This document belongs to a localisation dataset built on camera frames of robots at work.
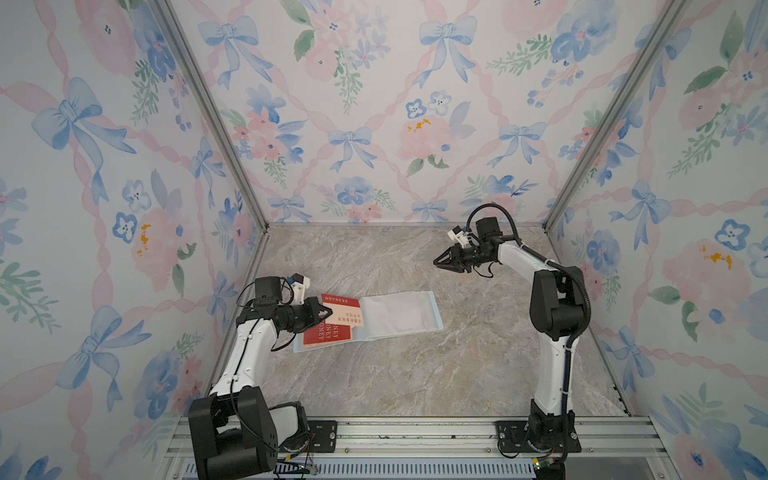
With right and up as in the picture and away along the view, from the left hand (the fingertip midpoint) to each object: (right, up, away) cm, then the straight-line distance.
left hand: (331, 310), depth 83 cm
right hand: (+32, +13, +14) cm, 38 cm away
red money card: (-3, -8, +7) cm, 11 cm away
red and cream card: (+3, -1, +4) cm, 6 cm away
